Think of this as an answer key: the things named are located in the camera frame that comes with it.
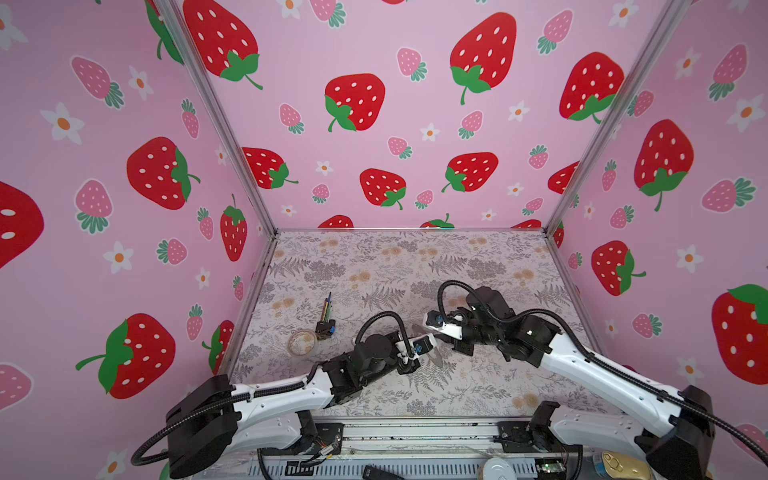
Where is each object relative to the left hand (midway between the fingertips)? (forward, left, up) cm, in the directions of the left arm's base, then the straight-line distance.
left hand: (424, 333), depth 74 cm
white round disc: (-27, -16, -12) cm, 34 cm away
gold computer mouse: (-26, -44, -12) cm, 52 cm away
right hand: (+2, -3, +1) cm, 4 cm away
